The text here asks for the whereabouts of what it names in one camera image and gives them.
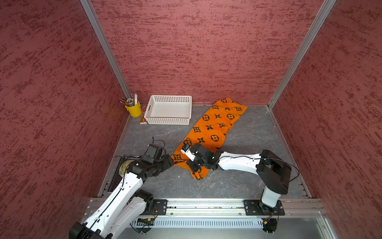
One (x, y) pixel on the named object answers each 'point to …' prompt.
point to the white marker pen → (136, 99)
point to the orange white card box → (143, 120)
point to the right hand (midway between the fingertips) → (188, 165)
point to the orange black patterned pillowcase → (210, 131)
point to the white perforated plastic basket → (168, 109)
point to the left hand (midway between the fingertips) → (168, 167)
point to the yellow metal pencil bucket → (135, 110)
